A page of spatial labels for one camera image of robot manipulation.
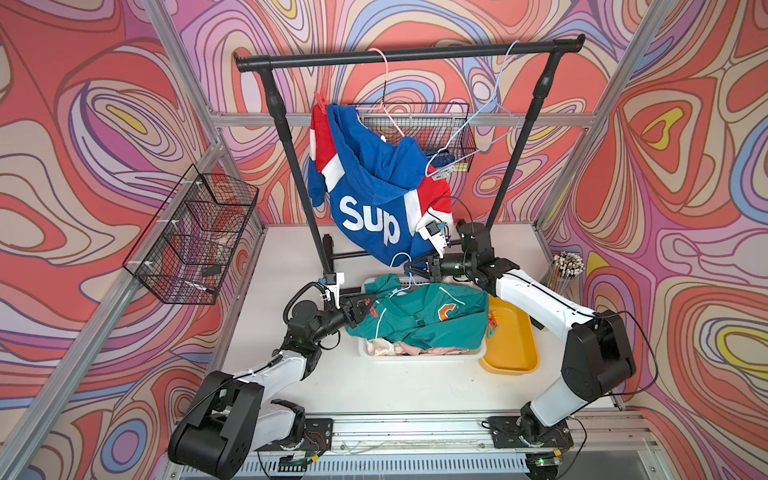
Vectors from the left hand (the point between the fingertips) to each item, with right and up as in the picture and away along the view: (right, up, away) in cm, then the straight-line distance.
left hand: (376, 302), depth 77 cm
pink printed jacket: (+3, -12, 0) cm, 12 cm away
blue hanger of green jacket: (+9, +6, 0) cm, 11 cm away
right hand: (+8, +7, +1) cm, 11 cm away
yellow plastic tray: (+41, -16, +12) cm, 45 cm away
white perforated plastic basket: (+24, -15, +3) cm, 29 cm away
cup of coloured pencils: (+55, +8, +8) cm, 56 cm away
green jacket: (+15, -3, +1) cm, 16 cm away
